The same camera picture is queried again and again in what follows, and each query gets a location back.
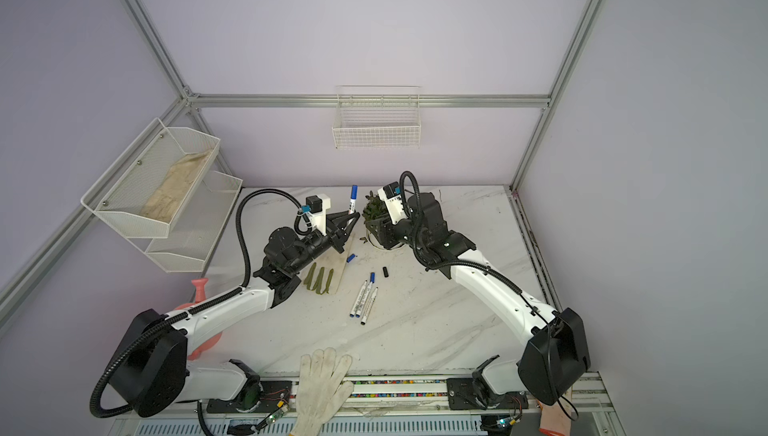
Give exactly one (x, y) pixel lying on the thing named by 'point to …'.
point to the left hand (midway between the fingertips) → (357, 213)
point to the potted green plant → (374, 210)
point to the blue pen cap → (351, 257)
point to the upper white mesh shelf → (147, 187)
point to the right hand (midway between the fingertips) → (369, 220)
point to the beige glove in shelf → (166, 196)
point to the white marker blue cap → (353, 198)
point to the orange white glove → (553, 421)
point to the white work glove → (321, 390)
